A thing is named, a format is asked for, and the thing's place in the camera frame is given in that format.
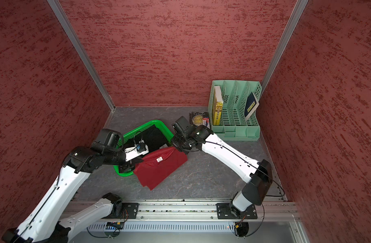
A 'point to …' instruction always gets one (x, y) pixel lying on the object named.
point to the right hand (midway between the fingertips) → (173, 147)
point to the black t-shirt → (153, 137)
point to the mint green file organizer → (240, 120)
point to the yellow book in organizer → (218, 106)
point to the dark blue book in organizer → (253, 103)
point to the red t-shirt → (152, 169)
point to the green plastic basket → (168, 135)
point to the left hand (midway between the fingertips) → (138, 161)
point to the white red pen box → (206, 122)
